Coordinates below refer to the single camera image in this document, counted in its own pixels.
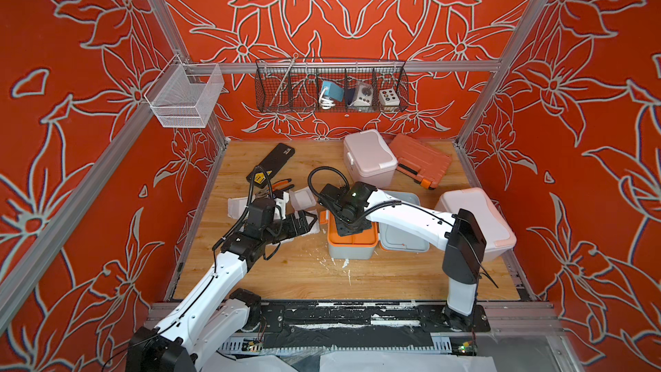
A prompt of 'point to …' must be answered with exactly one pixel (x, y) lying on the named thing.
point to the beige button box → (389, 97)
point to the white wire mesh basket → (184, 96)
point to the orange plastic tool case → (418, 162)
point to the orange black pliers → (281, 185)
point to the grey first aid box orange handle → (381, 236)
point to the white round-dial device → (364, 96)
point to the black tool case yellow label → (267, 170)
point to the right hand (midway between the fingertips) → (342, 231)
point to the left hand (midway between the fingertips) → (308, 219)
